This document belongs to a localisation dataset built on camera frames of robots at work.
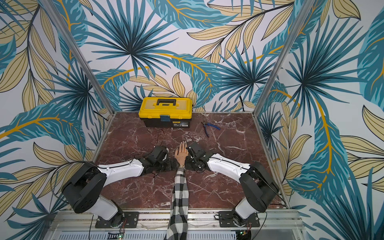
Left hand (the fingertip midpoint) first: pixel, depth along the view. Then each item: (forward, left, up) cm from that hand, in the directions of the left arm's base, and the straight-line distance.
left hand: (172, 168), depth 88 cm
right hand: (+1, -8, +3) cm, 8 cm away
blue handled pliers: (+35, -21, -1) cm, 41 cm away
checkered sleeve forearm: (-29, -5, +4) cm, 30 cm away
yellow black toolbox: (+32, +6, +14) cm, 36 cm away
